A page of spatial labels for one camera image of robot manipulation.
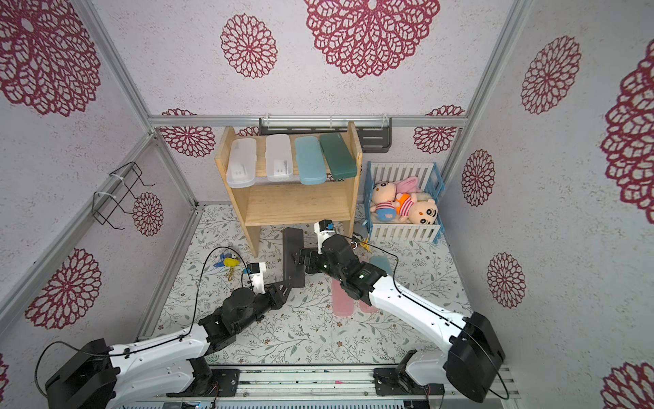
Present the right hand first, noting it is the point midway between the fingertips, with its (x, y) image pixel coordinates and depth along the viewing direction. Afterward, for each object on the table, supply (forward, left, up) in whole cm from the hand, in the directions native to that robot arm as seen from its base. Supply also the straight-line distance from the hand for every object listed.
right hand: (308, 252), depth 77 cm
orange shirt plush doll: (+27, -39, -11) cm, 49 cm away
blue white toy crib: (+47, -50, -13) cm, 70 cm away
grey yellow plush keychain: (+7, +32, -17) cm, 37 cm away
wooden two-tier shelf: (+22, +17, -1) cm, 28 cm away
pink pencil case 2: (-8, -19, -21) cm, 30 cm away
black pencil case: (+6, +6, -3) cm, 9 cm away
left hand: (-7, +5, -7) cm, 11 cm away
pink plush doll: (+35, -28, -9) cm, 45 cm away
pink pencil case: (-7, -11, -22) cm, 26 cm away
